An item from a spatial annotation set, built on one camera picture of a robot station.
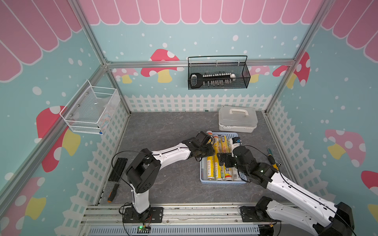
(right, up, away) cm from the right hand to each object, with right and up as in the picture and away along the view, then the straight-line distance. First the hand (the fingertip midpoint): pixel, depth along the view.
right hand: (224, 153), depth 79 cm
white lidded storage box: (+14, +19, +22) cm, 32 cm away
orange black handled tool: (-61, -22, +2) cm, 65 cm away
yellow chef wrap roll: (-2, 0, +11) cm, 11 cm away
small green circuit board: (-43, -37, -6) cm, 57 cm away
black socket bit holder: (-15, +43, +11) cm, 47 cm away
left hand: (-5, -2, +9) cm, 10 cm away
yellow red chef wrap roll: (-7, -4, +4) cm, 9 cm away
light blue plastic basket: (+4, -13, +2) cm, 13 cm away
